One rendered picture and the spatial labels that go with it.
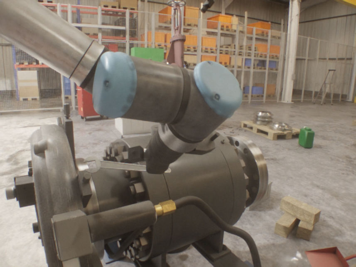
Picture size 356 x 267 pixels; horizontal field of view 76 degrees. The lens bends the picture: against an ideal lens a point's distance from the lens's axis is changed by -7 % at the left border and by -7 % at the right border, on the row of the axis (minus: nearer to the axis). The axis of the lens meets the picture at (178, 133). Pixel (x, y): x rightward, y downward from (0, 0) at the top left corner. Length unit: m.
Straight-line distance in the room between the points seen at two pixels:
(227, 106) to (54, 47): 0.29
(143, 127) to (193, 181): 3.98
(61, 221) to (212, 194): 0.64
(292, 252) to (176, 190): 1.21
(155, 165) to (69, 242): 0.30
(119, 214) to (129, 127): 4.20
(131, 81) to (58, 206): 0.54
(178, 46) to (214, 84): 4.97
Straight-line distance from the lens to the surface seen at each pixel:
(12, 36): 0.48
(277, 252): 1.96
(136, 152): 0.56
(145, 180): 0.95
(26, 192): 1.03
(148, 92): 0.33
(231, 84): 0.39
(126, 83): 0.32
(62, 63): 0.46
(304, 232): 2.13
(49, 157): 0.85
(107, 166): 0.64
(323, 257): 2.05
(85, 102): 6.29
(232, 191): 1.17
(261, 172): 1.40
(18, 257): 2.01
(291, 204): 2.19
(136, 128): 4.92
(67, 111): 0.98
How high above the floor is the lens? 1.18
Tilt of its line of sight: 14 degrees down
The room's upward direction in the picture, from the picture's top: 1 degrees clockwise
